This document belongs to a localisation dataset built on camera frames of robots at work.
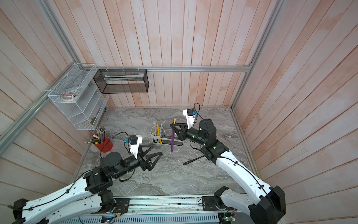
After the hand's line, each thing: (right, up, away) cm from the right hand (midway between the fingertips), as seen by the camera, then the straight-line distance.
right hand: (171, 125), depth 68 cm
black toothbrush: (+11, -25, +22) cm, 35 cm away
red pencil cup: (-44, -14, +22) cm, 51 cm away
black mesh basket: (-39, +33, +37) cm, 63 cm away
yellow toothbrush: (-9, -5, +23) cm, 25 cm away
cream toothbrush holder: (-7, -8, +22) cm, 24 cm away
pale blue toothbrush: (-8, -4, +23) cm, 24 cm away
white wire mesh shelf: (-50, +7, +10) cm, 52 cm away
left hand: (-6, -12, -5) cm, 14 cm away
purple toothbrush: (+1, -3, 0) cm, 3 cm away
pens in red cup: (-45, -7, +18) cm, 49 cm away
